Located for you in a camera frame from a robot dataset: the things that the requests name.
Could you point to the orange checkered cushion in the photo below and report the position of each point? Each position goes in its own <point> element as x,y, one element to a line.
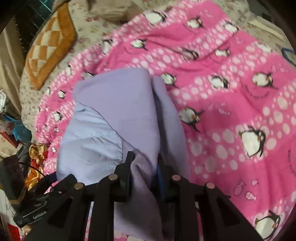
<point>50,46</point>

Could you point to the blue plastic bag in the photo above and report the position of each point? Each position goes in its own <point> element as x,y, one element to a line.
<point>20,132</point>

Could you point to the lavender padded jacket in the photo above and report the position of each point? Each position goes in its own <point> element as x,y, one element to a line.
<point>114,113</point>

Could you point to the pink penguin quilt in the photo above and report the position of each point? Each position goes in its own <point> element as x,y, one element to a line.
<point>235,98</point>

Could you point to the gold red satin cloth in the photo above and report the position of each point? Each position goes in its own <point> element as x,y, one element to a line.
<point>38,154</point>

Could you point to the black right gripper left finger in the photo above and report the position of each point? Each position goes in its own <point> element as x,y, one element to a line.
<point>75,211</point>

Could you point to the beige garment on bed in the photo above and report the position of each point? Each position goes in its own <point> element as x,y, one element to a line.
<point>111,10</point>

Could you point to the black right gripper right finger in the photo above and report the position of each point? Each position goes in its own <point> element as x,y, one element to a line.
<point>197,212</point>

